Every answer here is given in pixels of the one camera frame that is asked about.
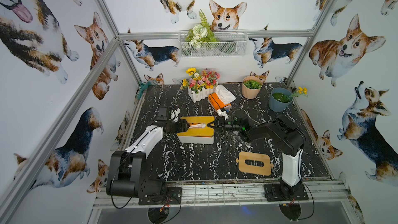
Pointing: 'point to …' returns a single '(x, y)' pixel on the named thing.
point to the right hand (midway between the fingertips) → (210, 120)
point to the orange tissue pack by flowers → (216, 102)
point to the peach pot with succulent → (251, 86)
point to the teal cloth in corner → (142, 85)
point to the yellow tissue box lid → (207, 131)
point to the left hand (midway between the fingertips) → (183, 122)
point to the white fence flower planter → (201, 83)
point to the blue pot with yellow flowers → (281, 98)
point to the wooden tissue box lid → (266, 169)
